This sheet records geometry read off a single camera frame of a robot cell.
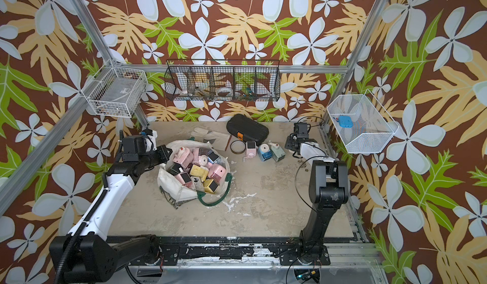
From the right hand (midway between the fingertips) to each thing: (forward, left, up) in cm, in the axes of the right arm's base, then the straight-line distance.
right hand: (292, 141), depth 100 cm
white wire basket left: (+9, +85, +26) cm, 90 cm away
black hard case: (+13, +24, -3) cm, 27 cm away
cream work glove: (+7, +41, -8) cm, 43 cm away
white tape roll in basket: (+19, +36, +18) cm, 45 cm away
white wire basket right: (-9, -28, +21) cm, 36 cm away
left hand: (-14, +58, +14) cm, 61 cm away
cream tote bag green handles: (-31, +53, +10) cm, 62 cm away
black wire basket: (+24, +21, +22) cm, 39 cm away
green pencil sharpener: (-5, +8, -2) cm, 10 cm away
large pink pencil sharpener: (-16, +53, +8) cm, 56 cm away
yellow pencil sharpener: (-19, +47, +1) cm, 50 cm away
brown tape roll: (+3, +30, -9) cm, 31 cm away
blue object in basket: (-2, -21, +17) cm, 27 cm away
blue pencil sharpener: (-5, +15, -3) cm, 16 cm away
